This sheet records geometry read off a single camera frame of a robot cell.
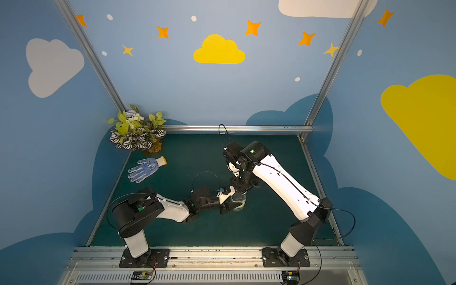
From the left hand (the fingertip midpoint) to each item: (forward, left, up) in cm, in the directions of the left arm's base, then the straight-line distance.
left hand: (240, 195), depth 81 cm
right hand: (-1, -1, +11) cm, 11 cm away
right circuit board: (-29, -21, -13) cm, 39 cm away
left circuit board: (-31, +41, -13) cm, 52 cm away
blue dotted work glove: (+22, +55, -12) cm, 61 cm away
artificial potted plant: (+29, +56, +11) cm, 64 cm away
